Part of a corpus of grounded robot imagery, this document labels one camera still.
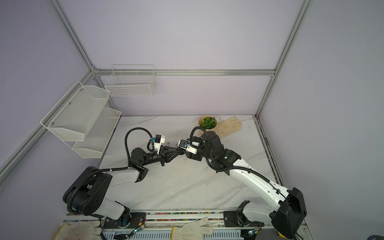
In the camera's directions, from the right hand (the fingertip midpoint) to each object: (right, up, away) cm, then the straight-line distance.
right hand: (186, 142), depth 73 cm
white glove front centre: (+4, -43, -2) cm, 43 cm away
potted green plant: (+14, +11, +28) cm, 33 cm away
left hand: (-3, -5, +1) cm, 6 cm away
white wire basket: (-40, +38, +23) cm, 60 cm away
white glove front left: (-51, -43, -2) cm, 67 cm away
